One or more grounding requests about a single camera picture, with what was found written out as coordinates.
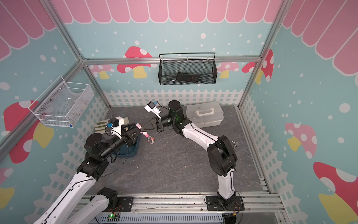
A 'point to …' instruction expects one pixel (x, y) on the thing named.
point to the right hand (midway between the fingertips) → (143, 131)
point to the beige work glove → (100, 126)
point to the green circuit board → (113, 217)
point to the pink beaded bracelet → (150, 140)
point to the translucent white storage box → (205, 115)
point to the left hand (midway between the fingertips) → (138, 128)
